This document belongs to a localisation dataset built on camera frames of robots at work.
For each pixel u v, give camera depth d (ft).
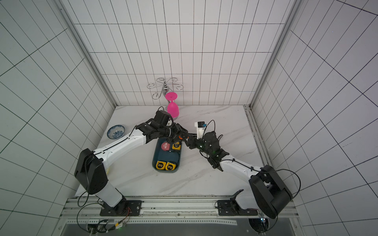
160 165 2.80
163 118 2.11
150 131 1.93
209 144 2.02
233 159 1.84
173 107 3.04
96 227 3.49
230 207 2.16
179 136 2.41
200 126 2.34
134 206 2.40
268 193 1.37
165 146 3.11
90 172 1.42
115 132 3.30
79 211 2.20
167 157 3.00
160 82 3.10
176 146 3.08
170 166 2.79
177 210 2.39
